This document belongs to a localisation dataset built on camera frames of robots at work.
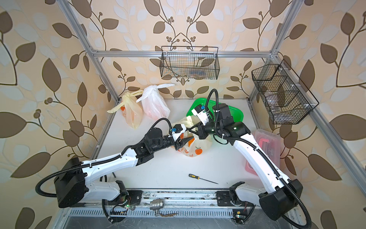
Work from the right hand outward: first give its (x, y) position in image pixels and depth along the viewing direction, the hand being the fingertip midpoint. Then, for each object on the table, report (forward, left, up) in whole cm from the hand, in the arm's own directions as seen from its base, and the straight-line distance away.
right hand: (190, 129), depth 70 cm
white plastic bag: (+31, +24, -12) cm, 42 cm away
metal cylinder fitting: (-28, +18, -23) cm, 40 cm away
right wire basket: (+13, -51, +6) cm, 53 cm away
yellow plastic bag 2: (-5, -4, -8) cm, 10 cm away
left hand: (0, +1, 0) cm, 1 cm away
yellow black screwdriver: (-15, -4, -27) cm, 31 cm away
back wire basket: (+50, -2, +8) cm, 50 cm away
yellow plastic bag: (+27, +39, -12) cm, 49 cm away
